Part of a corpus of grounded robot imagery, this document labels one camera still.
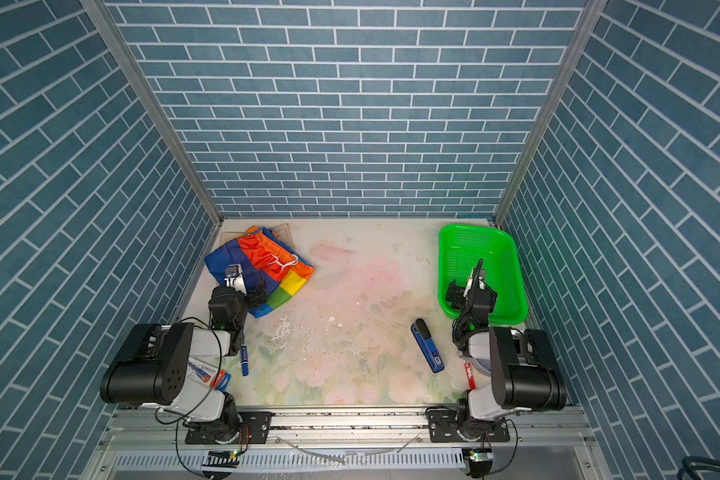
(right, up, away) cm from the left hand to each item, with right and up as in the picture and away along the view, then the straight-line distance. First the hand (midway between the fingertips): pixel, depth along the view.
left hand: (246, 279), depth 93 cm
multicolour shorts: (+2, +8, +7) cm, 11 cm away
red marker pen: (+67, -27, -11) cm, 73 cm away
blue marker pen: (+3, -22, -8) cm, 24 cm away
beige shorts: (+4, +16, +23) cm, 28 cm away
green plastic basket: (+71, +9, +12) cm, 72 cm away
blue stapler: (+55, -18, -8) cm, 59 cm away
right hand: (+70, 0, 0) cm, 70 cm away
